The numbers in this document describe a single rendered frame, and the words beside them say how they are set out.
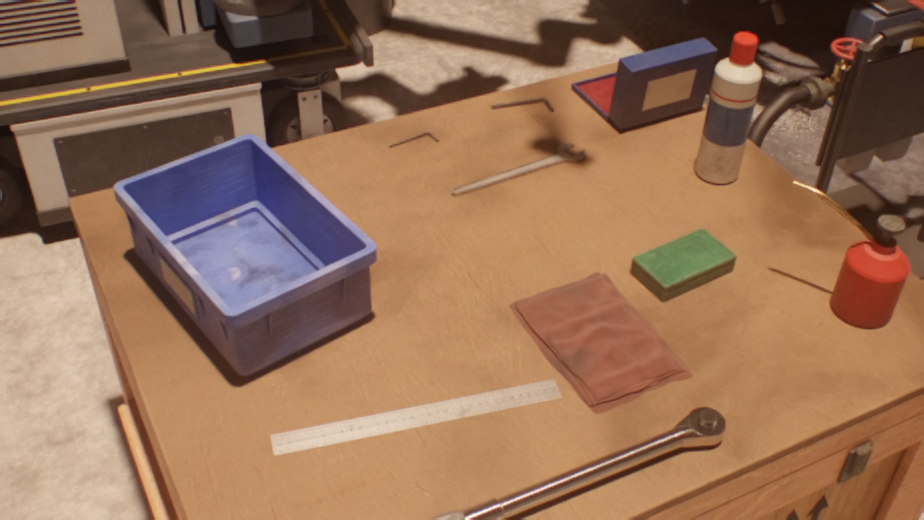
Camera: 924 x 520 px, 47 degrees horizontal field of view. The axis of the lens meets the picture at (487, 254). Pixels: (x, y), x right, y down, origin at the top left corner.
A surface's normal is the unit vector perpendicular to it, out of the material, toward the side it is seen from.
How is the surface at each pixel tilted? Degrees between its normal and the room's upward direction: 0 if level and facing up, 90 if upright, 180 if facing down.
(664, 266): 0
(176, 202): 90
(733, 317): 0
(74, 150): 90
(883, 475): 90
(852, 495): 90
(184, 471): 0
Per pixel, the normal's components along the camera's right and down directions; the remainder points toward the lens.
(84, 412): 0.04, -0.76
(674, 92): 0.47, 0.65
